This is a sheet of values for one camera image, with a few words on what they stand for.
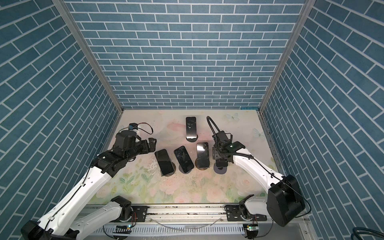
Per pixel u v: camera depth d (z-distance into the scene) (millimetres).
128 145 560
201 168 883
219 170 887
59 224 381
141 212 738
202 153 863
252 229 737
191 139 985
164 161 825
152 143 679
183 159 818
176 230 770
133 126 653
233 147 596
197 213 754
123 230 722
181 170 887
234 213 736
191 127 987
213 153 769
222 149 610
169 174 846
